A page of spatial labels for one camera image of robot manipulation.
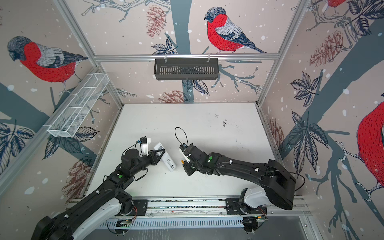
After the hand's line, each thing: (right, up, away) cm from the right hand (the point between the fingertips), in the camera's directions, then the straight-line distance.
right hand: (183, 166), depth 79 cm
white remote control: (-10, +4, 0) cm, 11 cm away
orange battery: (0, +2, +1) cm, 2 cm away
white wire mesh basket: (-57, +34, -1) cm, 66 cm away
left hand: (-10, +9, -2) cm, 14 cm away
